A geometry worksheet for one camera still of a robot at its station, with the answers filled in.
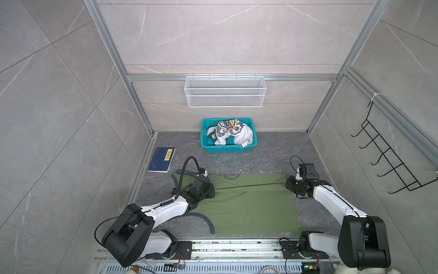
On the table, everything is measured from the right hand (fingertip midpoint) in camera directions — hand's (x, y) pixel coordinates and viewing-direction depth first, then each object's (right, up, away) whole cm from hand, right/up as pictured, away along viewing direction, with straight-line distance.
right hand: (289, 183), depth 90 cm
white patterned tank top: (-23, +28, +18) cm, 41 cm away
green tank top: (-24, -11, -1) cm, 26 cm away
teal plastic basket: (-43, +19, +22) cm, 52 cm away
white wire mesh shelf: (-34, +53, +11) cm, 64 cm away
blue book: (-74, +11, +14) cm, 76 cm away
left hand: (-40, 0, -1) cm, 40 cm away
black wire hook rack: (+30, +7, -32) cm, 44 cm away
